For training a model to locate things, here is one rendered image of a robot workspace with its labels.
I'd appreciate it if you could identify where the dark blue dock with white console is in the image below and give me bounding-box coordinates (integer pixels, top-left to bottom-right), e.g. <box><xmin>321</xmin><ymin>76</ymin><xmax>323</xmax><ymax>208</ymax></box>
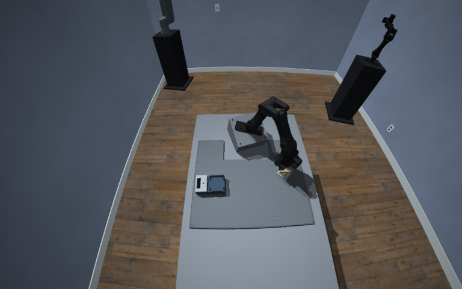
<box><xmin>195</xmin><ymin>175</ymin><xmax>225</xmax><ymax>194</ymax></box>

